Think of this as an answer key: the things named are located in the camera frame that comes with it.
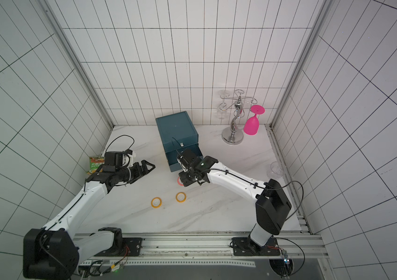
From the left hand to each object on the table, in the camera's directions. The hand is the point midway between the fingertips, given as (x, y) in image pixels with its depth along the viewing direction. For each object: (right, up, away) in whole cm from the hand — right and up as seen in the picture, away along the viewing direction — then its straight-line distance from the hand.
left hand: (148, 172), depth 82 cm
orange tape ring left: (+3, -16, +3) cm, 16 cm away
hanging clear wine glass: (+40, +34, +26) cm, 59 cm away
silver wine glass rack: (+48, +19, +31) cm, 60 cm away
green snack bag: (-34, +2, +12) cm, 36 cm away
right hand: (+16, -3, -2) cm, 16 cm away
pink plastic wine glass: (+54, +25, +13) cm, 61 cm away
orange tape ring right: (+15, -14, +5) cm, 21 cm away
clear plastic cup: (+69, -2, +14) cm, 71 cm away
